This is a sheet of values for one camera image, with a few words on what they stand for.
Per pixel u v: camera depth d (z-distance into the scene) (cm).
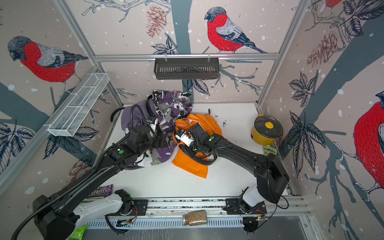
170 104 110
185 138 71
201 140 62
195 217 67
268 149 94
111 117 115
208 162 83
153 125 67
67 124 71
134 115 107
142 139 56
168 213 73
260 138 91
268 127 90
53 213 38
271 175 42
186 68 107
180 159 90
